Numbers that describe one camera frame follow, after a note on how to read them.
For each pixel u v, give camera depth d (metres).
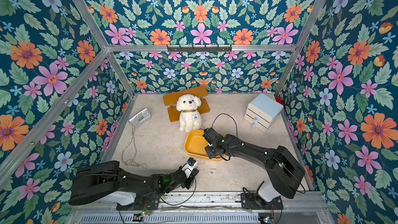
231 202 0.75
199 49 0.93
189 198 0.66
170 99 0.96
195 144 0.93
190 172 0.72
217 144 0.65
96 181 0.47
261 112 0.91
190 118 0.91
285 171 0.43
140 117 0.99
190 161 0.72
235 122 1.05
